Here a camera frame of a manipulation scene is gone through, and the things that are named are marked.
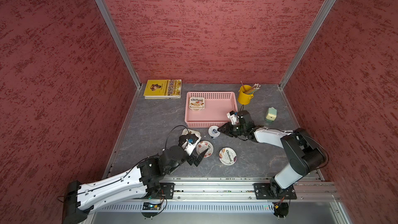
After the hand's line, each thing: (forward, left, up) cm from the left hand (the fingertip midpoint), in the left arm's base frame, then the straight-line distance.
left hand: (198, 145), depth 72 cm
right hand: (+12, -11, -11) cm, 20 cm away
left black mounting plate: (-17, +15, -16) cm, 27 cm away
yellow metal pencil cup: (+38, -31, -10) cm, 49 cm away
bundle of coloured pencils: (+39, -36, 0) cm, 53 cm away
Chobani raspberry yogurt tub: (+5, -2, -12) cm, 14 cm away
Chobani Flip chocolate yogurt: (+13, +7, -12) cm, 19 cm away
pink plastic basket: (+35, -7, -19) cm, 40 cm away
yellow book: (+49, +28, -13) cm, 58 cm away
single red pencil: (+60, -33, -15) cm, 70 cm away
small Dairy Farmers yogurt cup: (+12, -8, -11) cm, 18 cm away
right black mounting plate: (-17, -32, -16) cm, 40 cm away
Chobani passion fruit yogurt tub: (-1, -16, -12) cm, 20 cm away
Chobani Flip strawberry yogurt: (+34, +3, -12) cm, 36 cm away
